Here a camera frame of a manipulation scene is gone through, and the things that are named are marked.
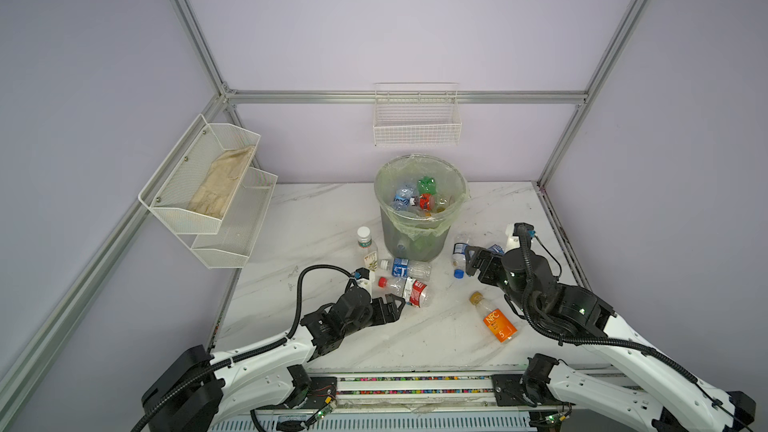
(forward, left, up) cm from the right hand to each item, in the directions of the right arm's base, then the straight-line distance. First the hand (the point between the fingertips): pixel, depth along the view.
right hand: (476, 252), depth 69 cm
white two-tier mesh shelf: (+12, +71, -14) cm, 73 cm away
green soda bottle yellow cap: (+29, +10, -6) cm, 31 cm away
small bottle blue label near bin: (+7, +17, -21) cm, 28 cm away
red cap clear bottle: (+1, +14, -23) cm, 27 cm away
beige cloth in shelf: (+19, +67, +5) cm, 70 cm away
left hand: (-5, +20, -18) cm, 28 cm away
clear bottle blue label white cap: (+26, +17, -9) cm, 32 cm away
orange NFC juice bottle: (-8, -8, -23) cm, 25 cm away
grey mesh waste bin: (+12, +12, -18) cm, 25 cm away
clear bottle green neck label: (+9, +27, -12) cm, 31 cm away
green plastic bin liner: (+31, +16, -1) cm, 35 cm away
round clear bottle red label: (+23, +8, -8) cm, 26 cm away
